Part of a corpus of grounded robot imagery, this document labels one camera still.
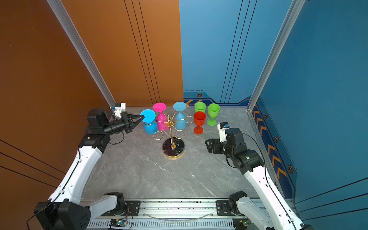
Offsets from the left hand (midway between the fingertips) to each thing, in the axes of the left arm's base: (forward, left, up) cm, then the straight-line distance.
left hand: (144, 116), depth 68 cm
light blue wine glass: (-1, -2, -6) cm, 7 cm away
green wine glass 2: (+23, -38, -19) cm, 49 cm away
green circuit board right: (-39, -48, -35) cm, 71 cm away
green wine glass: (+28, -29, -20) cm, 45 cm away
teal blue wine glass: (+10, -16, -14) cm, 24 cm away
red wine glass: (+17, -29, -20) cm, 39 cm away
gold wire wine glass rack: (+1, -12, -30) cm, 32 cm away
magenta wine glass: (+2, -7, -6) cm, 10 cm away
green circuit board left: (-39, +13, -36) cm, 55 cm away
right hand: (-6, -33, -12) cm, 35 cm away
